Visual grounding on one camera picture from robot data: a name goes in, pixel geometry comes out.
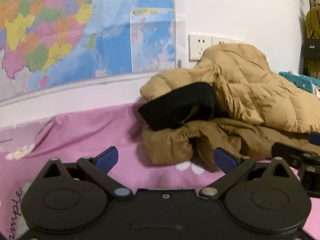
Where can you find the teal plastic basket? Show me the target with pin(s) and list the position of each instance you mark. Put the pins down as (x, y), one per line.
(301, 81)

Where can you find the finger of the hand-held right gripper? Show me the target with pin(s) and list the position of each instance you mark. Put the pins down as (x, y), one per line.
(315, 139)
(287, 153)

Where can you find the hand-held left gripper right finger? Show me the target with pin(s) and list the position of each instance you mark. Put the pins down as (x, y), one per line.
(225, 159)

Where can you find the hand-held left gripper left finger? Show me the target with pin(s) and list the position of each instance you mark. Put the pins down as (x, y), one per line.
(108, 158)

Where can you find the black handbag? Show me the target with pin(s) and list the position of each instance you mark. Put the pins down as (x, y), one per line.
(312, 46)

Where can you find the tan puffer jacket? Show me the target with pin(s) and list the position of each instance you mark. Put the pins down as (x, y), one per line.
(240, 100)

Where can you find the pink floral bed sheet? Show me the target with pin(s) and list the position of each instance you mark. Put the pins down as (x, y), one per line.
(75, 135)

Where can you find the colourful wall map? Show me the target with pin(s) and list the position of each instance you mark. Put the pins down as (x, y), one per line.
(75, 30)

